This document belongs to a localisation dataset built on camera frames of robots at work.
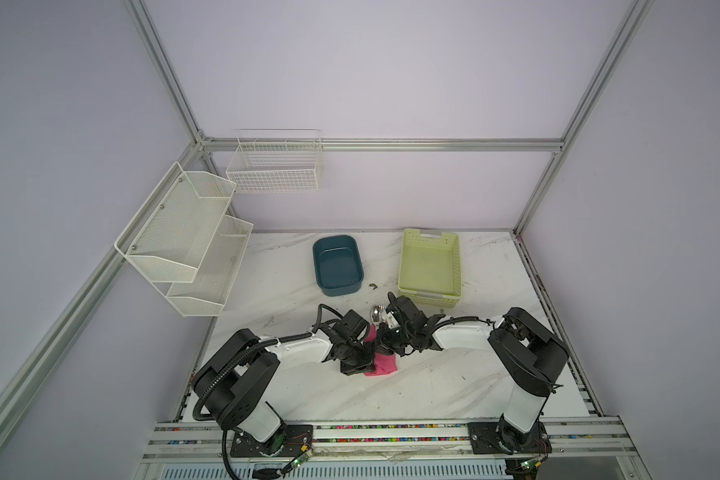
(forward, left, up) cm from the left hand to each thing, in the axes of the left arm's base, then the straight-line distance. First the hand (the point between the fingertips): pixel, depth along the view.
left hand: (375, 369), depth 84 cm
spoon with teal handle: (+18, -1, 0) cm, 18 cm away
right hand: (+5, +3, +2) cm, 6 cm away
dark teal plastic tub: (+38, +13, 0) cm, 40 cm away
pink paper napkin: (+1, -2, +1) cm, 3 cm away
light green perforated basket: (+38, -21, -2) cm, 43 cm away
